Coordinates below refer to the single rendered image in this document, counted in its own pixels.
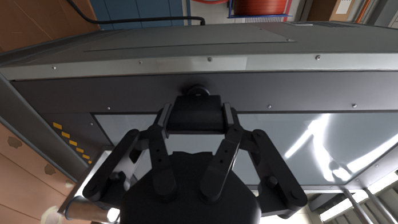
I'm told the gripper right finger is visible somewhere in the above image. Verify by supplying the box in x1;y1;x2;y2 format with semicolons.
200;102;309;211

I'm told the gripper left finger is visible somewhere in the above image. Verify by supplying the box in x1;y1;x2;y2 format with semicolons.
82;102;178;203

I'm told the glass guard door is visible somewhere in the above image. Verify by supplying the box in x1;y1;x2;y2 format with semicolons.
93;111;398;187

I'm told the black round-head pin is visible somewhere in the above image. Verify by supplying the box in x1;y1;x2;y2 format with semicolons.
185;84;211;97

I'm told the light grey framed panel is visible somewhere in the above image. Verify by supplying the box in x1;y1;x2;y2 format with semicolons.
58;146;147;215

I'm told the blue cabinet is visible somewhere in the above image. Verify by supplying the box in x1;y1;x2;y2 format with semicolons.
89;0;192;31

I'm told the brown cardboard box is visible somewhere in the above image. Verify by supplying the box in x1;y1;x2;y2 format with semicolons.
306;0;365;22

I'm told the orange pipe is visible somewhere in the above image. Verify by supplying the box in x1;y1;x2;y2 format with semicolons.
355;0;372;25

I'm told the grey machine enclosure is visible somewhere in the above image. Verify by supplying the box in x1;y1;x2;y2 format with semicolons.
0;21;398;195

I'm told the black cable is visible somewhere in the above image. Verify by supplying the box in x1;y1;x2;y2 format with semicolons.
66;0;206;26

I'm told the grey metal bar frame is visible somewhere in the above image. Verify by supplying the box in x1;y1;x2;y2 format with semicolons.
319;185;398;224

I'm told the orange hose reel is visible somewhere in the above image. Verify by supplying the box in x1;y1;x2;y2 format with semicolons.
228;0;293;19

